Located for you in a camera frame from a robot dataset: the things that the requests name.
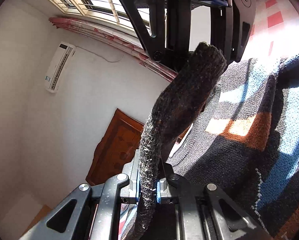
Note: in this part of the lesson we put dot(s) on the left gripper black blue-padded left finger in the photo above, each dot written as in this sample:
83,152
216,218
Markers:
91,212

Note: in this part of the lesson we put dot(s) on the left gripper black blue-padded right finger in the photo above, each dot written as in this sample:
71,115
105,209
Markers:
188,211

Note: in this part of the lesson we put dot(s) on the dark grey striped knit sweater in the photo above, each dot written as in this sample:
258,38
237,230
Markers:
236,126

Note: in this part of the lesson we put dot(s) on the pink floral curtain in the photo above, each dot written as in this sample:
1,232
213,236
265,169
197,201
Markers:
116,39

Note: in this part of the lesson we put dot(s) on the dark wooden headboard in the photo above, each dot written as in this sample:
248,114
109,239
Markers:
116,148

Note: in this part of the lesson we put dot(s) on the pink red checkered bed sheet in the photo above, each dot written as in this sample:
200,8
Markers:
275,32

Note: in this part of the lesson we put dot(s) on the white wall air conditioner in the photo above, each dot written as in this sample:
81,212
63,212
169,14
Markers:
58,65

